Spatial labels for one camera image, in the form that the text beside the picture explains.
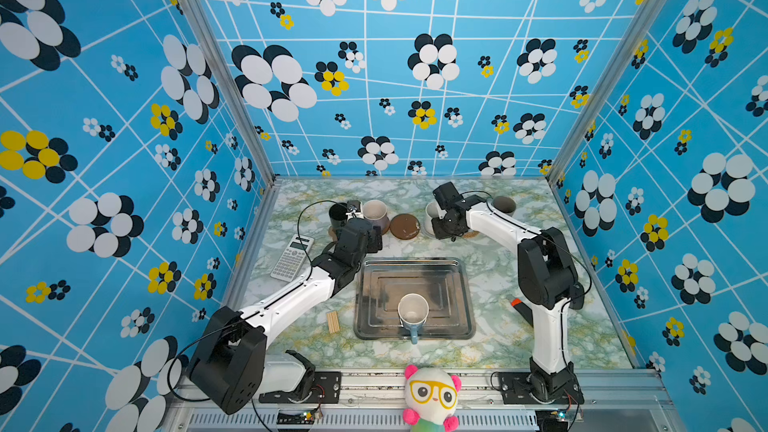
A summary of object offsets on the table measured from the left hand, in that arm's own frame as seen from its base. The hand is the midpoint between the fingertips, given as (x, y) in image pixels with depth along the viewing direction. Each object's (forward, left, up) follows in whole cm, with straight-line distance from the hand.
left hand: (368, 226), depth 85 cm
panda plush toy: (-41, -16, -9) cm, 45 cm away
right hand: (+7, -24, -12) cm, 28 cm away
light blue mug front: (-19, -13, -15) cm, 27 cm away
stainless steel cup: (+13, -44, -6) cm, 47 cm away
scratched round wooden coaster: (+11, -11, -16) cm, 23 cm away
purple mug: (+14, -1, -12) cm, 19 cm away
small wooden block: (-22, +10, -15) cm, 29 cm away
